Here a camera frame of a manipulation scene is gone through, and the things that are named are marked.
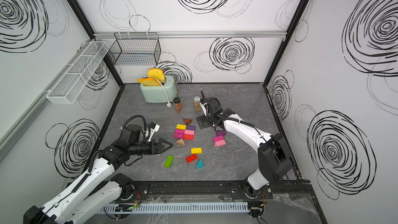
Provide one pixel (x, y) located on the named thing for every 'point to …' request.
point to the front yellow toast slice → (148, 82)
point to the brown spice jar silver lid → (197, 105)
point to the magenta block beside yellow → (180, 131)
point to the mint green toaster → (157, 93)
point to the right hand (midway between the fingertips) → (205, 119)
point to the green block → (169, 161)
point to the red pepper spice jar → (178, 104)
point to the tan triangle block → (181, 142)
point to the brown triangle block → (187, 121)
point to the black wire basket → (135, 48)
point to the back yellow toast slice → (157, 73)
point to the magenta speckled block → (178, 135)
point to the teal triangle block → (200, 164)
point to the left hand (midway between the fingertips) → (167, 147)
